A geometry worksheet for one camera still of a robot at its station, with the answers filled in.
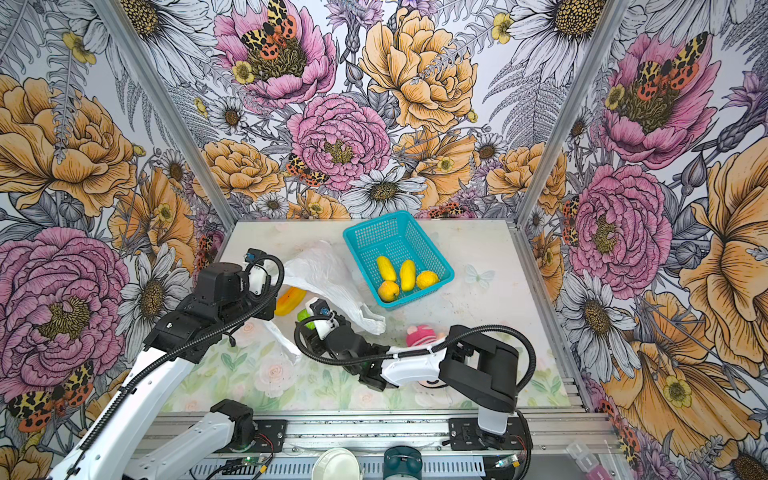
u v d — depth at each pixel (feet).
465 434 2.44
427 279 3.21
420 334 2.80
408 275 3.28
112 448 1.28
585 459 2.30
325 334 2.25
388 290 3.12
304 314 2.43
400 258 3.67
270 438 2.40
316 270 2.73
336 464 2.34
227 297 1.75
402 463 2.10
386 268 3.35
